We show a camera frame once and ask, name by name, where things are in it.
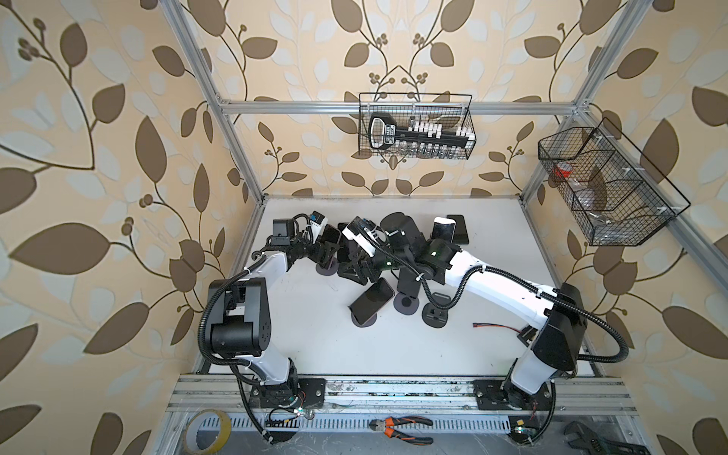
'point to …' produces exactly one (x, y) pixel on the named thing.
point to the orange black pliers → (388, 427)
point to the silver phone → (443, 227)
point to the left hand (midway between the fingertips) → (323, 238)
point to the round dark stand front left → (370, 321)
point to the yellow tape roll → (191, 427)
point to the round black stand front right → (434, 317)
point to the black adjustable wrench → (601, 445)
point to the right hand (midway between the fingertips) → (345, 263)
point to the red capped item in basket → (560, 172)
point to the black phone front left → (370, 303)
